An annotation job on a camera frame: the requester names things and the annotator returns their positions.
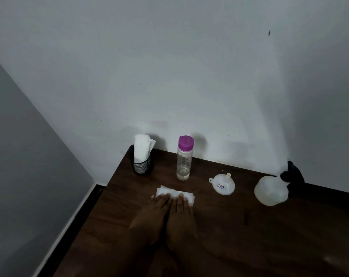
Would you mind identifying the person's right hand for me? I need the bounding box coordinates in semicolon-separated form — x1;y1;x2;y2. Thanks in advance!
165;193;199;252

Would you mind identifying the person's left hand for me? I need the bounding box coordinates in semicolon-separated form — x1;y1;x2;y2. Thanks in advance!
129;193;173;246

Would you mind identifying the white tissue sheet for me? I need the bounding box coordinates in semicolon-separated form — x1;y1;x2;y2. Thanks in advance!
155;185;196;207

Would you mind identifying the white plastic funnel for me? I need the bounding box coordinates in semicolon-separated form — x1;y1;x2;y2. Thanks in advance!
208;172;236;196

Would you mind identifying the clear plastic water bottle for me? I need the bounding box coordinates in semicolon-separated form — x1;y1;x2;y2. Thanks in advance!
176;147;193;181

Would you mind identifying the purple bottle cap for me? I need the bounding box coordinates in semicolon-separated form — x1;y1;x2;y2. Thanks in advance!
178;135;195;152

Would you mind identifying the white spray bottle body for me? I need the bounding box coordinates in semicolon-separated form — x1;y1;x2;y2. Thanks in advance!
253;175;289;207

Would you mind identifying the black spray head with tube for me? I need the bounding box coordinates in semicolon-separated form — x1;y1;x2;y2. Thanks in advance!
280;160;306;197

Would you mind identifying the person's right forearm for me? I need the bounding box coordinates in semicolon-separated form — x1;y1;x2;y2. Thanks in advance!
170;242;267;277

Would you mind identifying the black mesh cup holder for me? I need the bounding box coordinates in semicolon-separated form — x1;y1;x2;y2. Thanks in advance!
129;145;153;175

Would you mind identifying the dark wooden table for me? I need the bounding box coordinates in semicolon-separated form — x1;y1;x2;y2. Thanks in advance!
52;144;349;277

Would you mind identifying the black cup with tissues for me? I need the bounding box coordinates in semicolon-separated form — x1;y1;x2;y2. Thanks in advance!
133;133;157;164

